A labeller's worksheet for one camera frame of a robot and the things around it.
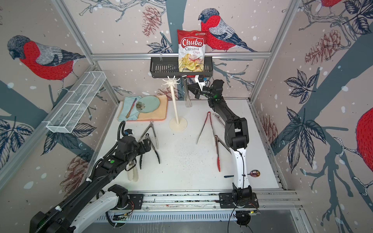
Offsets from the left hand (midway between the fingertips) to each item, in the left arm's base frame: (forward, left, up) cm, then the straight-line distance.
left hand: (146, 140), depth 82 cm
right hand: (+28, -22, +17) cm, 39 cm away
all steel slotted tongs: (+22, -24, +10) cm, 34 cm away
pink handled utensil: (+38, +24, -14) cm, 47 cm away
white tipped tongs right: (+25, -47, -13) cm, 55 cm away
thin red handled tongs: (+31, -39, -13) cm, 52 cm away
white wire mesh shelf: (+12, +38, +17) cm, 43 cm away
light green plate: (+41, +7, -13) cm, 44 cm away
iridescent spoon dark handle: (-15, -62, -12) cm, 65 cm away
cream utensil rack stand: (+21, -15, -13) cm, 29 cm away
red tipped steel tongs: (+7, -44, -12) cm, 46 cm away
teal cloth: (+42, +27, -12) cm, 51 cm away
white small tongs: (+19, +4, -13) cm, 24 cm away
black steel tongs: (+9, +4, -13) cm, 17 cm away
